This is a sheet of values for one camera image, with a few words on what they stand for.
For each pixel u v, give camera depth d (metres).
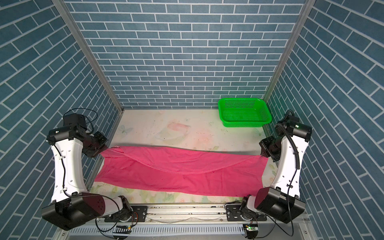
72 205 0.37
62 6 0.70
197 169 0.79
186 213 0.76
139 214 0.73
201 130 1.09
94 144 0.60
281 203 0.43
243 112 1.20
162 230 0.77
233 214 0.73
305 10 0.72
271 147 0.61
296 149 0.43
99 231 0.69
